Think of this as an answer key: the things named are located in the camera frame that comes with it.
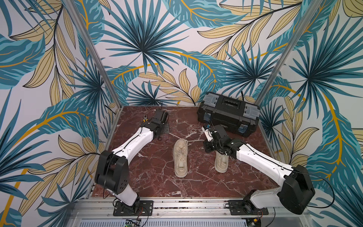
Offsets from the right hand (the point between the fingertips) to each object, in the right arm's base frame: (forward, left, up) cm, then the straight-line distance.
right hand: (204, 141), depth 84 cm
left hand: (+9, +24, +1) cm, 26 cm away
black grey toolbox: (+17, -22, +2) cm, 28 cm away
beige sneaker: (-3, +14, -7) cm, 16 cm away
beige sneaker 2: (-10, -10, -8) cm, 16 cm away
